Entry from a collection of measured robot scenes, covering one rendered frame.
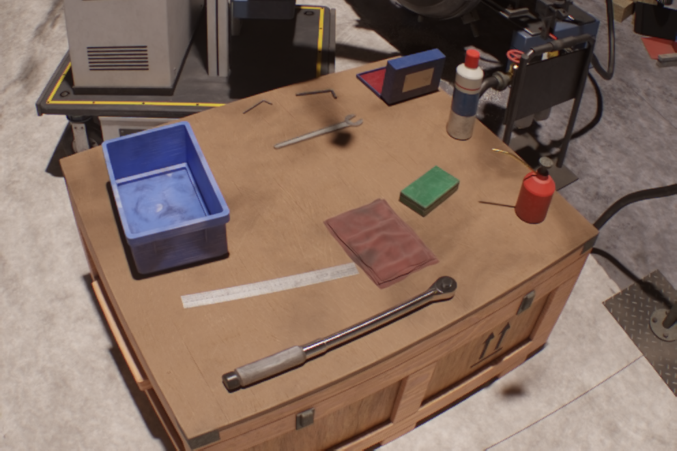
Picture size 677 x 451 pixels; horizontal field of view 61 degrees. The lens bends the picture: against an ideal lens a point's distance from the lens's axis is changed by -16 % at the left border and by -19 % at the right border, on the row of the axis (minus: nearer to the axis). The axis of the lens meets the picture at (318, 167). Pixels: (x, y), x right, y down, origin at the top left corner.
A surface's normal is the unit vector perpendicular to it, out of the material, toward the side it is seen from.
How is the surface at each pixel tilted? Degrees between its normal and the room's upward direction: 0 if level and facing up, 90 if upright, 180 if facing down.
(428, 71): 97
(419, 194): 0
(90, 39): 90
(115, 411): 0
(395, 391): 90
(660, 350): 0
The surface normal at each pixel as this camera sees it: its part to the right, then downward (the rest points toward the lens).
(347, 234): 0.04, -0.76
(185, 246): 0.40, 0.60
